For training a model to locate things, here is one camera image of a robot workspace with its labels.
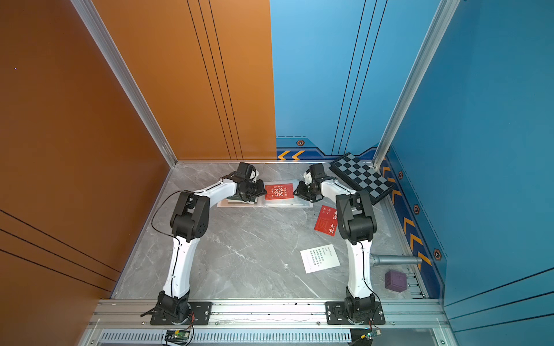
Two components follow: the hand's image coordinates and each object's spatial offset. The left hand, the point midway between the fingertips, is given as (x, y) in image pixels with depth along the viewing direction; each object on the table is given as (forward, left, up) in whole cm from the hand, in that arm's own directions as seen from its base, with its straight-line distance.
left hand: (268, 188), depth 106 cm
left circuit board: (-60, +27, -5) cm, 66 cm away
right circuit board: (-59, -36, -2) cm, 69 cm away
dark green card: (-18, +10, +18) cm, 27 cm away
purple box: (-43, -48, +3) cm, 65 cm away
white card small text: (-34, -23, -2) cm, 41 cm away
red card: (-2, -5, 0) cm, 6 cm away
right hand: (-3, -14, 0) cm, 14 cm away
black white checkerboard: (+7, -48, +1) cm, 48 cm away
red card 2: (-17, -27, -2) cm, 32 cm away
